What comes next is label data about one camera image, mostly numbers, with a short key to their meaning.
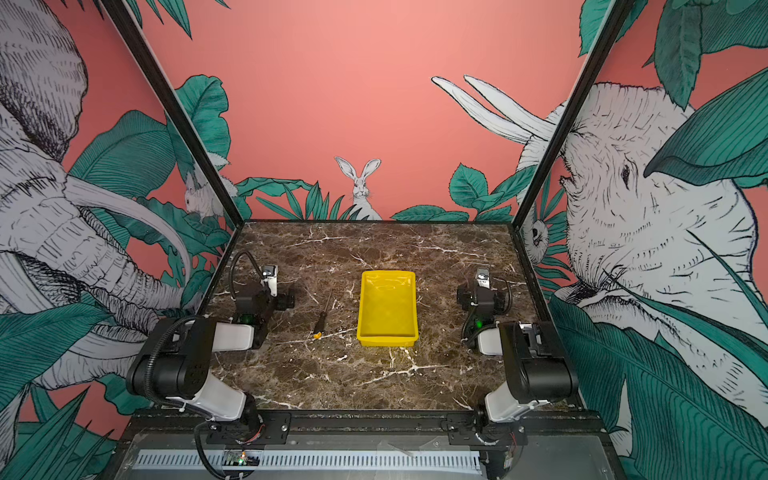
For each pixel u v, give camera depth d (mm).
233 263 1074
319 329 903
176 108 875
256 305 737
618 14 688
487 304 716
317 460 702
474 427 733
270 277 820
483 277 797
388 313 949
